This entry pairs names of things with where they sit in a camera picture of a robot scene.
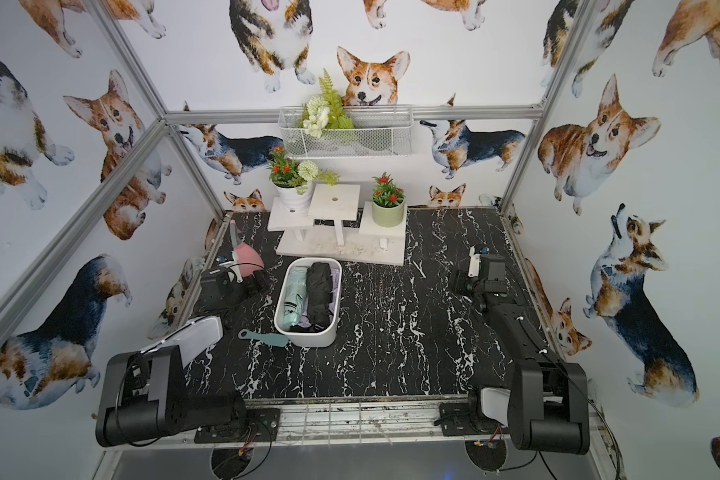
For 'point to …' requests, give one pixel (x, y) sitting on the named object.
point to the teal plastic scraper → (267, 338)
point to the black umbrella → (319, 294)
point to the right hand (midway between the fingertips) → (458, 271)
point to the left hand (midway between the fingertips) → (251, 266)
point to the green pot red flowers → (388, 201)
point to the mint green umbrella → (296, 296)
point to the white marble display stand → (329, 228)
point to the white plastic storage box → (300, 337)
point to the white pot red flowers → (293, 179)
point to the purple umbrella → (334, 294)
